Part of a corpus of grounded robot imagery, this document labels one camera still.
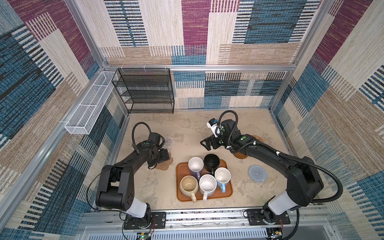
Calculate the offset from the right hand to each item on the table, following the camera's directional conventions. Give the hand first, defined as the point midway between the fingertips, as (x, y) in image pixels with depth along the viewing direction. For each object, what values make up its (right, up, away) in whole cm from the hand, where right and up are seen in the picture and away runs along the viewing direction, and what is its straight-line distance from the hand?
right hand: (207, 140), depth 85 cm
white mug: (0, -24, -1) cm, 24 cm away
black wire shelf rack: (-43, +34, +26) cm, 61 cm away
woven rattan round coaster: (+36, 0, +19) cm, 40 cm away
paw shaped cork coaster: (-25, -15, +5) cm, 29 cm away
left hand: (-27, -10, +6) cm, 29 cm away
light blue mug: (+8, -20, 0) cm, 21 cm away
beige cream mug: (-11, -25, -1) cm, 27 cm away
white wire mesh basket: (-76, +13, +9) cm, 77 cm away
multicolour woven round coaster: (-24, -3, +17) cm, 30 cm away
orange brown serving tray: (-14, -18, +5) cm, 23 cm away
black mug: (+2, -12, +1) cm, 12 cm away
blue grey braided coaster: (+29, -19, +3) cm, 35 cm away
